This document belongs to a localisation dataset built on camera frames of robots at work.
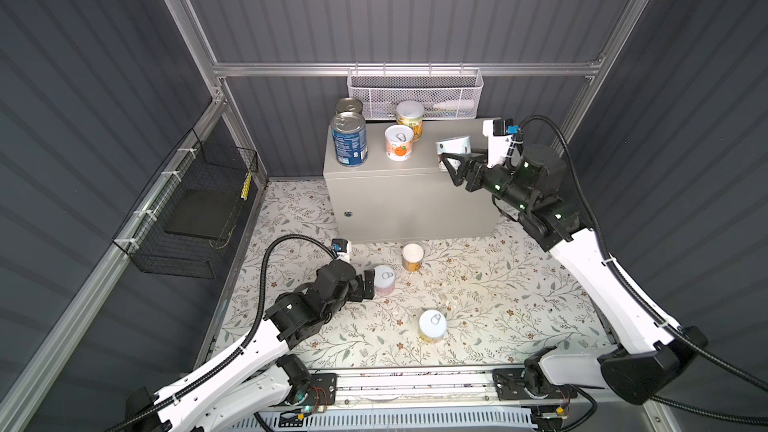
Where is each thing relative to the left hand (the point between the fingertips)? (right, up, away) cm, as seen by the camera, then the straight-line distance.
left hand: (359, 271), depth 76 cm
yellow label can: (+19, -15, +3) cm, 25 cm away
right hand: (+22, +28, -12) cm, 38 cm away
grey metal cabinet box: (+7, +18, +9) cm, 22 cm away
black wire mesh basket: (-41, +14, -5) cm, 44 cm away
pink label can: (+6, -5, +11) cm, 14 cm away
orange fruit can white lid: (+15, +2, +15) cm, 21 cm away
